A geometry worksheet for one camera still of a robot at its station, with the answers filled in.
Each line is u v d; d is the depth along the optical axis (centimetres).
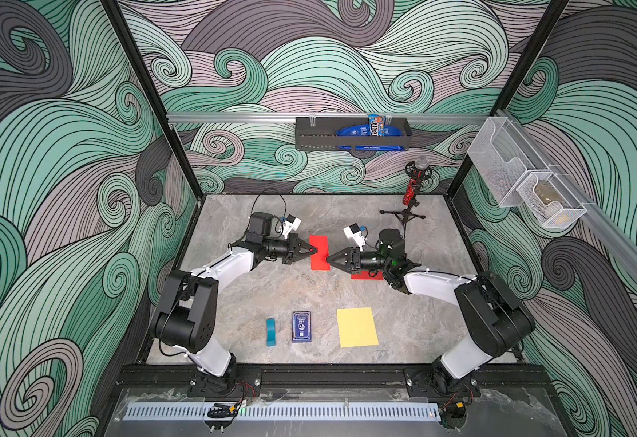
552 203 63
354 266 73
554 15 71
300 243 79
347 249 74
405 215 106
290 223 81
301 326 81
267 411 70
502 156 78
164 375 76
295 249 75
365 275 77
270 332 82
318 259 81
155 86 87
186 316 45
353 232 79
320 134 95
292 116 94
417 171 97
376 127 90
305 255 79
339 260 78
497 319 45
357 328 83
